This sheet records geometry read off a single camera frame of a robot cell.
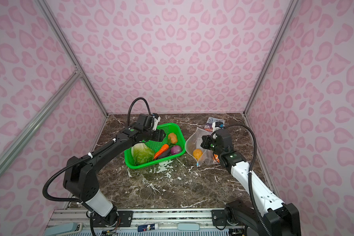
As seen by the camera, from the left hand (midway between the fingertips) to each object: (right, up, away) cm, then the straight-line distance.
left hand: (162, 131), depth 86 cm
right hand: (+22, -2, -7) cm, 24 cm away
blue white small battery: (-4, -44, -17) cm, 48 cm away
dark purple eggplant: (+2, -14, +8) cm, 17 cm away
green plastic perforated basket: (+2, +1, +17) cm, 17 cm away
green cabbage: (-12, -13, +1) cm, 18 cm away
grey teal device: (-47, -48, -13) cm, 68 cm away
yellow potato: (+21, -13, 0) cm, 24 cm away
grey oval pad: (+15, -45, -16) cm, 50 cm away
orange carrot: (0, -11, +10) cm, 15 cm away
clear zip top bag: (+19, -11, +2) cm, 22 cm away
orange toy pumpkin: (+32, -16, +2) cm, 36 cm away
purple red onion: (+8, -12, +7) cm, 16 cm away
